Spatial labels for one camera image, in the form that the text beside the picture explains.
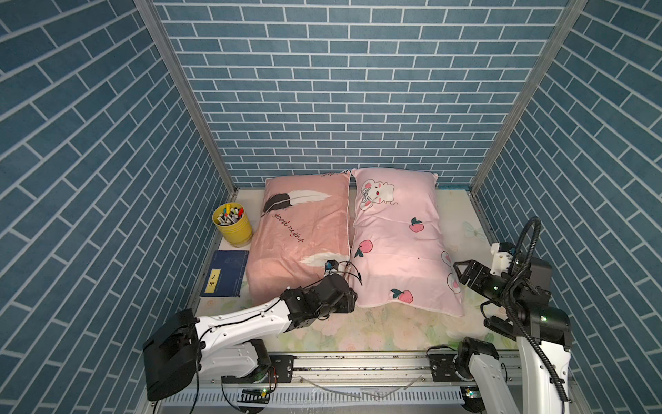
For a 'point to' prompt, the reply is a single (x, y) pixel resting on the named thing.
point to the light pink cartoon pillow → (398, 245)
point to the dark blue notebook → (225, 274)
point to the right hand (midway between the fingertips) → (467, 269)
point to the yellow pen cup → (232, 220)
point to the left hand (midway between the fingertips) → (358, 301)
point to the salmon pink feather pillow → (304, 222)
